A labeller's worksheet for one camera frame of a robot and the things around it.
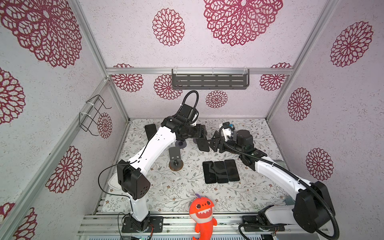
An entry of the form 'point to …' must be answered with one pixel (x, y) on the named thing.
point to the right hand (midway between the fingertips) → (208, 139)
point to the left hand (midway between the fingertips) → (201, 134)
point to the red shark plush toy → (200, 210)
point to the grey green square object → (280, 162)
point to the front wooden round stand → (175, 163)
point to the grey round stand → (182, 144)
